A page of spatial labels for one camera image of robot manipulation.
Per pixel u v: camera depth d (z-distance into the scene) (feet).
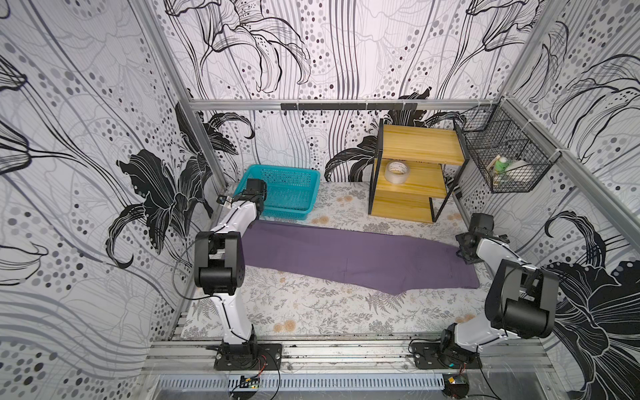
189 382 2.30
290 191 3.88
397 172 3.30
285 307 2.75
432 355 2.35
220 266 1.71
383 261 3.23
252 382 2.36
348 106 2.93
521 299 1.47
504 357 2.40
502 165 2.57
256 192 2.51
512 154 2.71
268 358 2.41
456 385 2.30
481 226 2.35
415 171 3.25
